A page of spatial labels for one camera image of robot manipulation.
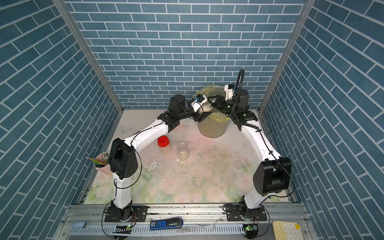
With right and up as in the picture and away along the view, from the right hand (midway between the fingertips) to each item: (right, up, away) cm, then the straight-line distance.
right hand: (212, 100), depth 78 cm
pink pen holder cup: (-61, -34, +4) cm, 70 cm away
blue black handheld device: (-18, -57, -11) cm, 61 cm away
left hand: (0, -4, +3) cm, 5 cm away
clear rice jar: (-17, -30, +16) cm, 38 cm away
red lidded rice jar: (-28, -23, +9) cm, 37 cm away
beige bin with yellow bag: (+5, -13, +23) cm, 27 cm away
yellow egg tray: (+32, -62, -10) cm, 70 cm away
